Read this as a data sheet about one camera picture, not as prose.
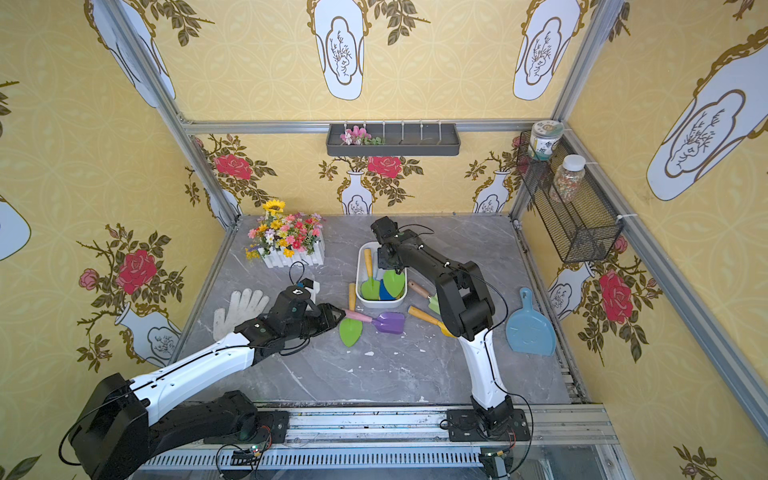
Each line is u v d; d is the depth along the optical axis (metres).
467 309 0.56
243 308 0.95
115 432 0.40
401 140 0.93
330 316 0.75
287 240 0.95
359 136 0.88
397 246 0.71
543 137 0.84
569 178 0.72
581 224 0.81
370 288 0.99
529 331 0.90
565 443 0.73
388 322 0.92
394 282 0.97
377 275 1.03
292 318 0.64
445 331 0.75
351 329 0.91
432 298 0.97
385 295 0.95
